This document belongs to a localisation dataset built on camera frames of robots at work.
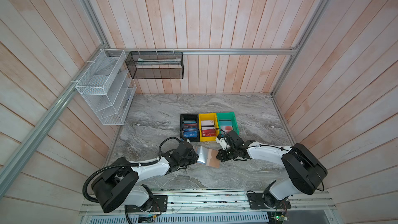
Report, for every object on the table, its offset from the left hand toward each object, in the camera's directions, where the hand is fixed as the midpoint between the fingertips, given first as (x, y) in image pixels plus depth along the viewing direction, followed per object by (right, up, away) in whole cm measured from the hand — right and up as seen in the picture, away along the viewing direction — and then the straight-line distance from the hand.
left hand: (196, 159), depth 86 cm
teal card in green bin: (+20, +19, +14) cm, 31 cm away
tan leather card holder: (+7, +1, +2) cm, 7 cm away
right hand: (+12, +1, +3) cm, 13 cm away
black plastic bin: (-5, +23, +21) cm, 31 cm away
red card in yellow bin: (+8, +13, +11) cm, 19 cm away
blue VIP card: (-3, +12, +11) cm, 17 cm away
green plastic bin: (+23, +24, +16) cm, 37 cm away
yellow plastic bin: (+8, +23, +15) cm, 29 cm away
